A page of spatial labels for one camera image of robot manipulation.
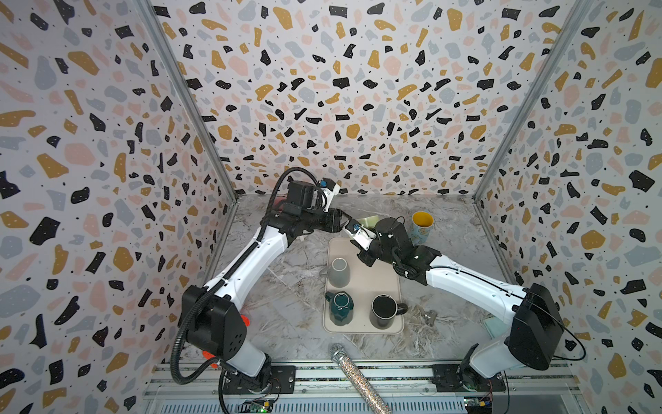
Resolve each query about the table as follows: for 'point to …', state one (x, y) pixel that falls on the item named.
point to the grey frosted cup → (339, 272)
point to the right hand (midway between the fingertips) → (355, 237)
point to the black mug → (384, 310)
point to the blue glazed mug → (421, 224)
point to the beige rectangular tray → (359, 299)
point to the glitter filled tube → (375, 399)
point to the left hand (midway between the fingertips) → (349, 217)
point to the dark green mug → (341, 305)
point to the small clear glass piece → (429, 317)
